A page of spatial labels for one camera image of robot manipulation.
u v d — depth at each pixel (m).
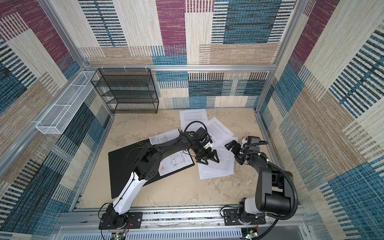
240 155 0.71
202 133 0.81
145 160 0.63
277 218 0.44
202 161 0.89
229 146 0.85
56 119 0.70
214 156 0.83
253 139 0.73
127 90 1.11
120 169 0.94
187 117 1.17
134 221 0.73
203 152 0.83
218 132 1.08
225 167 0.91
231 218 0.73
